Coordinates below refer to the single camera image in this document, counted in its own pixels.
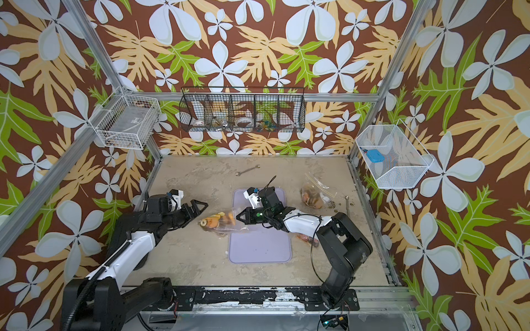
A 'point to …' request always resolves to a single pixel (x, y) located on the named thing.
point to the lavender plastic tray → (253, 243)
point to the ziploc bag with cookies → (222, 223)
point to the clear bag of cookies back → (315, 194)
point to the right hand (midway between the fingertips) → (236, 217)
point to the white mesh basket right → (393, 155)
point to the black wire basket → (239, 109)
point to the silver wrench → (238, 174)
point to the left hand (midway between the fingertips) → (202, 206)
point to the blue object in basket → (375, 156)
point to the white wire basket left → (125, 119)
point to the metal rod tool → (347, 205)
